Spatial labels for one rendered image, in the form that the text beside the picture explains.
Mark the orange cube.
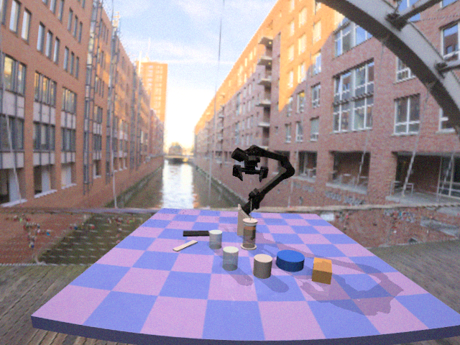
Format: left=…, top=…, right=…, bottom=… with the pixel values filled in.
left=312, top=257, right=332, bottom=285

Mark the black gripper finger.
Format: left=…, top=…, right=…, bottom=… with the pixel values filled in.
left=235, top=167, right=243, bottom=181
left=259, top=169, right=267, bottom=182

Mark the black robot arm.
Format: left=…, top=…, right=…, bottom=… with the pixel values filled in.
left=231, top=144, right=295, bottom=216

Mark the pale peach flat bar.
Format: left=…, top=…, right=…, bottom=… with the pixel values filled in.
left=172, top=240, right=198, bottom=252

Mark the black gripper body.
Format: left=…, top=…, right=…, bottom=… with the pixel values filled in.
left=232, top=160, right=269, bottom=178

